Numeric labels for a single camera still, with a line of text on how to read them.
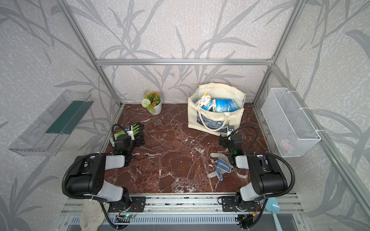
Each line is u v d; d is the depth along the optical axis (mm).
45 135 632
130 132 823
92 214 698
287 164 439
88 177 446
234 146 705
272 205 727
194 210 734
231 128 808
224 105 858
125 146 723
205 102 883
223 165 850
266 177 450
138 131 1017
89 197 482
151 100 1044
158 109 1081
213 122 864
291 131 618
